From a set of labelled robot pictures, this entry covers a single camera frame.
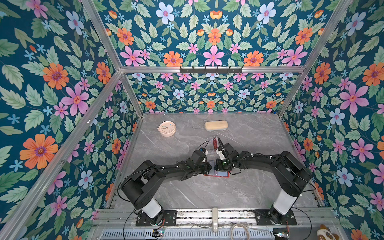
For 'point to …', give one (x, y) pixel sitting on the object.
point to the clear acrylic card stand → (217, 137)
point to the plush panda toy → (325, 233)
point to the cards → (215, 143)
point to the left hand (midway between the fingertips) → (213, 165)
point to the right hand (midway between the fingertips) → (213, 167)
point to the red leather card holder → (213, 172)
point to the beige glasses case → (210, 125)
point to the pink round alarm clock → (167, 128)
